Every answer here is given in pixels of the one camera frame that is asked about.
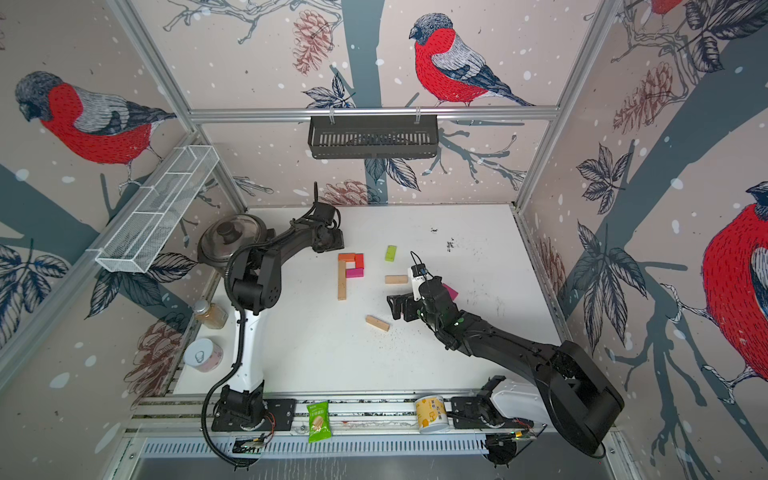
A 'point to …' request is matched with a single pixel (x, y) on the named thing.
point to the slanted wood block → (376, 322)
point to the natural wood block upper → (396, 279)
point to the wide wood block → (342, 293)
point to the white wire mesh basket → (131, 246)
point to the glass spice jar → (210, 314)
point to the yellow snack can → (431, 414)
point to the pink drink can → (203, 355)
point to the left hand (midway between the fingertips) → (342, 239)
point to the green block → (391, 253)
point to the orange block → (348, 257)
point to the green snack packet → (320, 427)
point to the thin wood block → (341, 274)
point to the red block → (359, 261)
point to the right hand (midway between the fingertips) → (402, 291)
